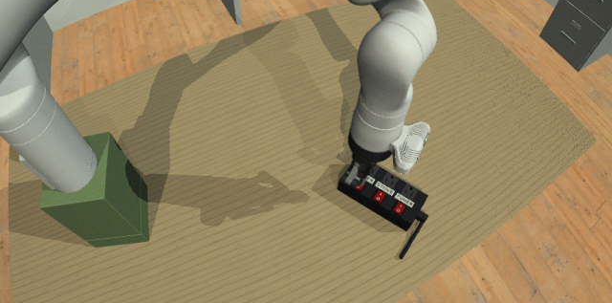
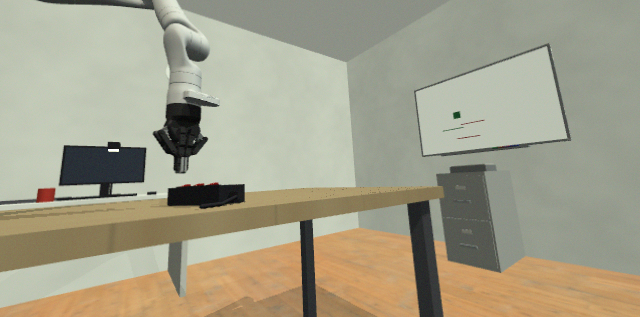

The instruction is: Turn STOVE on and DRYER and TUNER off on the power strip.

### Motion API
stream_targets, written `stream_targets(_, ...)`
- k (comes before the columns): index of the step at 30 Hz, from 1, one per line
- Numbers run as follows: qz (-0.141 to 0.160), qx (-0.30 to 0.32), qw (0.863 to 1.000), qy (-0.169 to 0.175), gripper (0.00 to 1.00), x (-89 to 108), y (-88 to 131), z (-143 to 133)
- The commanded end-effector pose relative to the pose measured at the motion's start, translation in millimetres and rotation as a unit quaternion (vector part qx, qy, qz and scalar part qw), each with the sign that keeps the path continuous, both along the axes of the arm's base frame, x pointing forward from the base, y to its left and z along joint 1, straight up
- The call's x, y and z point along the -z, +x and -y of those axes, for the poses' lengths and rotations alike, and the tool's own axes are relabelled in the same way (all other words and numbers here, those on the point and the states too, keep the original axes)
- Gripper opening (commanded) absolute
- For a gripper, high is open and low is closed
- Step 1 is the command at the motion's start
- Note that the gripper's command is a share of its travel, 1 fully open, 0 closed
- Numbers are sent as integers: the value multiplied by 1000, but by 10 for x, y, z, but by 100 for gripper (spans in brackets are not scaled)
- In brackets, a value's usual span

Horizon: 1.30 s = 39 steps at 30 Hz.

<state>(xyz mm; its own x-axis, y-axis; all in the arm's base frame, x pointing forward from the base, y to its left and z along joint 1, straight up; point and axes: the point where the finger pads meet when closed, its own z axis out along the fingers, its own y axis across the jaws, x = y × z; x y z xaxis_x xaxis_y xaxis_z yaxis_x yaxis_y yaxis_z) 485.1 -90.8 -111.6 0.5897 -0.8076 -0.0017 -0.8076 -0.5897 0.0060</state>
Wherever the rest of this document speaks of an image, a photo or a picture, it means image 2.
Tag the black power strip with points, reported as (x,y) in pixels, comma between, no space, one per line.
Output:
(211,193)

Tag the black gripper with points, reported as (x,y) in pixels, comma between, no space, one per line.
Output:
(178,117)

